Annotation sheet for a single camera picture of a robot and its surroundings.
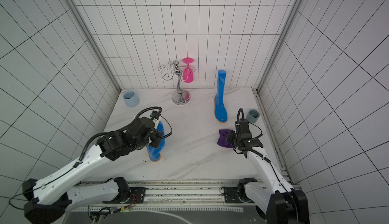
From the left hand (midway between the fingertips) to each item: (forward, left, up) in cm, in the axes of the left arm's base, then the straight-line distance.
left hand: (157, 136), depth 71 cm
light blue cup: (+37, +29, -15) cm, 49 cm away
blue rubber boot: (+29, -35, -16) cm, 49 cm away
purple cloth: (+4, -33, -13) cm, 36 cm away
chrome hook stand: (+44, -6, -20) cm, 48 cm away
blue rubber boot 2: (-4, +3, -10) cm, 11 cm away
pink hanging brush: (+51, -12, -3) cm, 53 cm away
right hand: (+9, -39, -12) cm, 42 cm away
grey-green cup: (+23, -55, -15) cm, 62 cm away
